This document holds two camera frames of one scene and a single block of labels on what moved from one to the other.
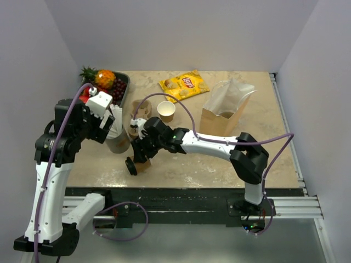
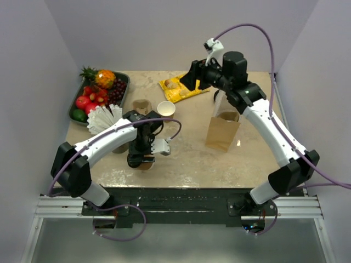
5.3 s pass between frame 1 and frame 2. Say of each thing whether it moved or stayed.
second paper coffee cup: stayed
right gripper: moved
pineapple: stayed
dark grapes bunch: stayed
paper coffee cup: moved
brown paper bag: moved
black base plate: stayed
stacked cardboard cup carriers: stayed
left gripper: moved
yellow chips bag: stayed
